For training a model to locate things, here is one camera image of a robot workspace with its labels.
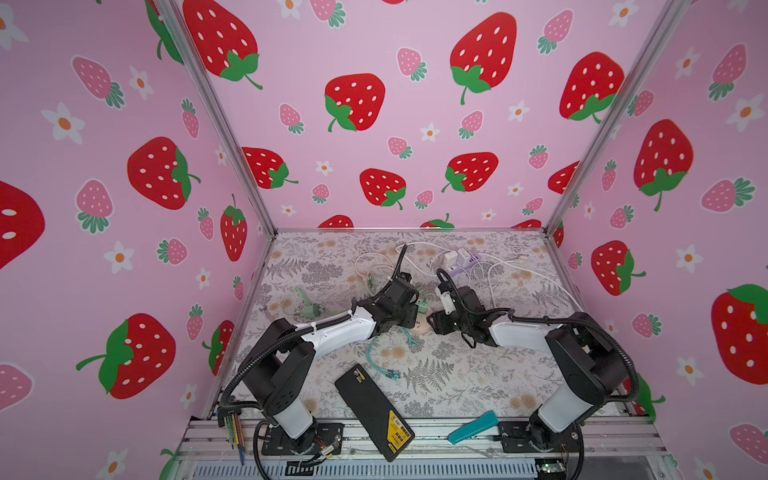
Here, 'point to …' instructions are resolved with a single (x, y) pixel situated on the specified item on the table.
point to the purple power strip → (473, 259)
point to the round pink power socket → (422, 324)
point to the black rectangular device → (377, 414)
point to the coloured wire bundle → (229, 419)
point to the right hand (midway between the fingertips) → (432, 316)
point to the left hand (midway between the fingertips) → (411, 309)
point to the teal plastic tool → (475, 427)
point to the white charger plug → (453, 259)
